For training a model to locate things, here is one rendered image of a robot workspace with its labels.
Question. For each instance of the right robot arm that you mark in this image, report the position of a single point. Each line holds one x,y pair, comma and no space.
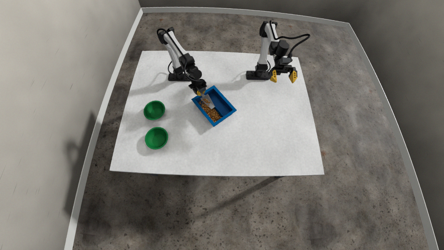
175,51

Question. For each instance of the grey metal scoop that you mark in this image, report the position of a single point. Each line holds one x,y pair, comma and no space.
211,105

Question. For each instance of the green bowl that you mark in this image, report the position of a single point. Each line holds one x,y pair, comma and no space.
156,138
154,110

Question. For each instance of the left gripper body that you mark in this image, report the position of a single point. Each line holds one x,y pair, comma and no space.
281,69

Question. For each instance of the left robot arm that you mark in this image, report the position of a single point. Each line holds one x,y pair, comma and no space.
277,49

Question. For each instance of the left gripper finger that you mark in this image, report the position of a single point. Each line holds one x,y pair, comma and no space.
293,77
273,78

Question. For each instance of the blue box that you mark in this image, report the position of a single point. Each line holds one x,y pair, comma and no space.
222,105

